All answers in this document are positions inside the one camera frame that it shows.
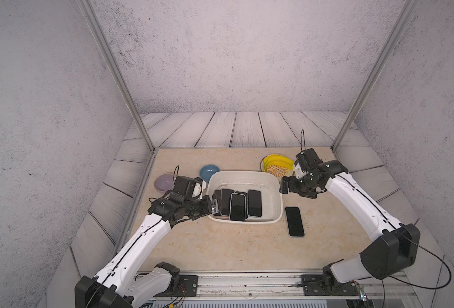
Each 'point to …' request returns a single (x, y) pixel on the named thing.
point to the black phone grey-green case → (254, 203)
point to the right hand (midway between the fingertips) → (289, 191)
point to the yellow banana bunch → (277, 160)
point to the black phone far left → (217, 192)
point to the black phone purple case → (226, 195)
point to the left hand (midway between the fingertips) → (220, 208)
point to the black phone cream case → (238, 206)
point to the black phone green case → (295, 222)
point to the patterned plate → (280, 171)
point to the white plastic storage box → (269, 182)
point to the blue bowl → (207, 171)
